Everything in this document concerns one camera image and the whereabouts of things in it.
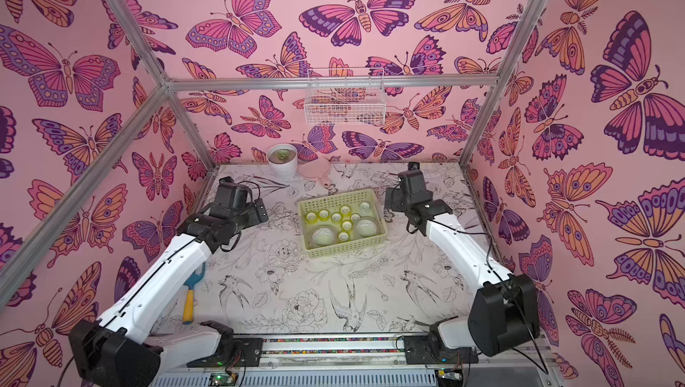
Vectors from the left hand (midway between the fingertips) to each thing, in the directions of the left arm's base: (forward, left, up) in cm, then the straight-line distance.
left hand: (252, 208), depth 81 cm
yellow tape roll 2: (+10, -20, -19) cm, 29 cm away
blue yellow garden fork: (-26, +18, -19) cm, 37 cm away
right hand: (+6, -46, -1) cm, 46 cm away
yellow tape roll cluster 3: (+10, -15, -20) cm, 27 cm away
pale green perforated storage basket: (+14, -23, -16) cm, 31 cm away
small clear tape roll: (+13, -35, -18) cm, 42 cm away
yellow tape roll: (+1, -27, -19) cm, 34 cm away
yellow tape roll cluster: (+6, -28, -19) cm, 35 cm away
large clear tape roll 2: (+4, -36, -19) cm, 40 cm away
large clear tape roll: (+2, -20, -20) cm, 28 cm away
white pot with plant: (+32, -2, -11) cm, 34 cm away
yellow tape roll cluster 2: (+10, -24, -20) cm, 33 cm away
